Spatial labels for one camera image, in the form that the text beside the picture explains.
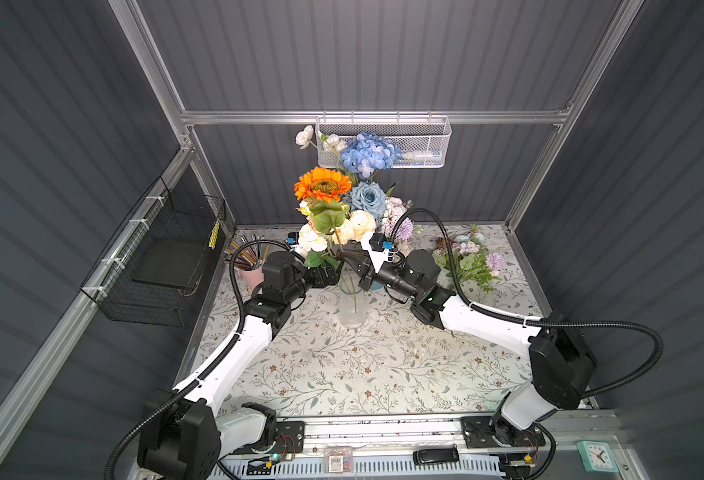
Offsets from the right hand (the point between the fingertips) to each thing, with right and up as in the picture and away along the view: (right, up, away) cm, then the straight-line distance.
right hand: (345, 255), depth 70 cm
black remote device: (+23, -50, +4) cm, 55 cm away
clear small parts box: (-2, -48, -1) cm, 48 cm away
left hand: (-4, -1, +9) cm, 10 cm away
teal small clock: (+59, -47, -1) cm, 76 cm away
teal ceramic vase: (+7, -7, -1) cm, 10 cm away
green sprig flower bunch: (+41, -2, +29) cm, 51 cm away
